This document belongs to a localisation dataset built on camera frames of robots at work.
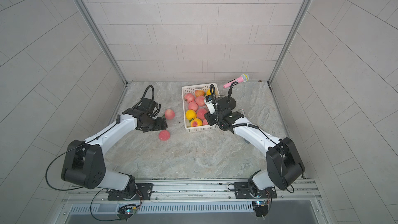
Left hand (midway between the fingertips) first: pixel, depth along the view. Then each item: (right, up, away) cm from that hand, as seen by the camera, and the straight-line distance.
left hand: (164, 125), depth 88 cm
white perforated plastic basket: (+14, +21, +18) cm, 31 cm away
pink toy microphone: (+46, +27, +3) cm, 54 cm away
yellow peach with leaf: (+18, +1, +1) cm, 18 cm away
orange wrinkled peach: (+19, +18, +18) cm, 32 cm away
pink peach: (+15, +10, +9) cm, 21 cm away
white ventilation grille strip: (-8, -32, -22) cm, 39 cm away
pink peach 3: (+23, +1, +2) cm, 23 cm away
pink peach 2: (+21, +6, +6) cm, 22 cm away
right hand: (+25, +7, -2) cm, 26 cm away
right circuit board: (+49, -33, -19) cm, 62 cm away
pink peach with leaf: (+13, +15, +13) cm, 24 cm away
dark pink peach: (+1, -5, -3) cm, 6 cm away
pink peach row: (+19, +13, +11) cm, 26 cm away
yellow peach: (+15, +6, +4) cm, 16 cm away
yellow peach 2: (+25, +18, +17) cm, 36 cm away
